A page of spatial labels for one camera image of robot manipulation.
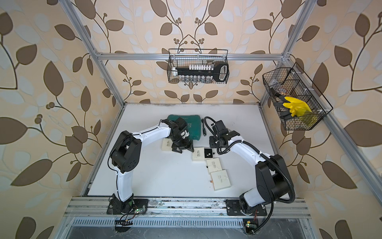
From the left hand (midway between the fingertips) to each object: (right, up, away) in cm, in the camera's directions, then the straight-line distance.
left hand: (187, 148), depth 89 cm
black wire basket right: (+58, +39, -4) cm, 70 cm away
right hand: (+16, +4, +1) cm, 17 cm away
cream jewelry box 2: (+8, -3, +1) cm, 8 cm away
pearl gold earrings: (+13, -4, +2) cm, 14 cm away
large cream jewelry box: (+19, -15, -8) cm, 26 cm away
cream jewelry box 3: (+16, -9, -3) cm, 18 cm away
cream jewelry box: (-13, +2, +5) cm, 14 cm away
